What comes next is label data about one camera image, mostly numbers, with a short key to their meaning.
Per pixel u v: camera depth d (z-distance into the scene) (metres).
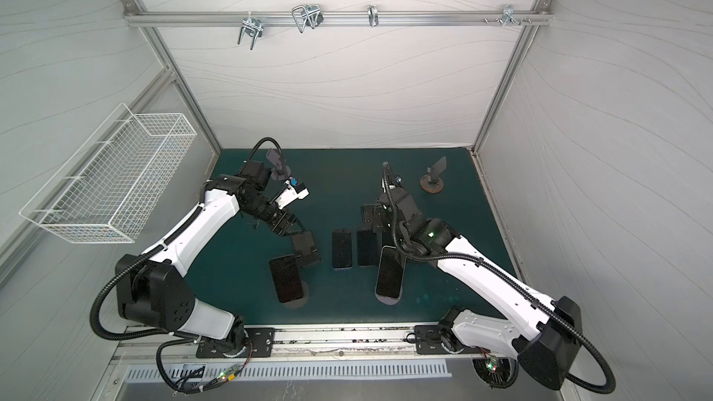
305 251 0.85
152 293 0.42
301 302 0.77
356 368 0.70
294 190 0.72
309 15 0.76
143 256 0.42
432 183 1.07
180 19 0.79
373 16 0.78
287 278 0.75
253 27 0.79
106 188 0.68
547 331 0.38
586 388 0.41
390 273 0.81
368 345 0.74
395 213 0.53
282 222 0.69
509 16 0.76
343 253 0.90
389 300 0.79
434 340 0.71
